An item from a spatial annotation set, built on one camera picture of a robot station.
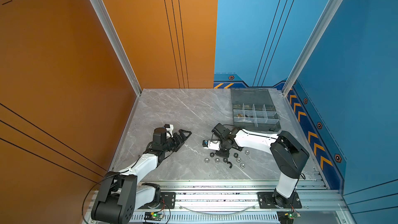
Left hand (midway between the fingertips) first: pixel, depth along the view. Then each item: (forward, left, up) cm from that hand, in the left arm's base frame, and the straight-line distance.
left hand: (188, 135), depth 86 cm
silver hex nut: (-11, -16, -8) cm, 21 cm away
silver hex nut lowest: (-13, -30, -8) cm, 34 cm away
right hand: (-5, -17, -9) cm, 19 cm away
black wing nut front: (-13, -24, -9) cm, 29 cm away
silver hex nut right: (-6, -34, -9) cm, 36 cm away
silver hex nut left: (-11, -11, -8) cm, 17 cm away
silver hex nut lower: (-10, -28, -8) cm, 31 cm away
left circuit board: (-36, +15, -11) cm, 40 cm away
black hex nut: (-7, -27, -8) cm, 29 cm away
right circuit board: (-36, -47, -10) cm, 60 cm away
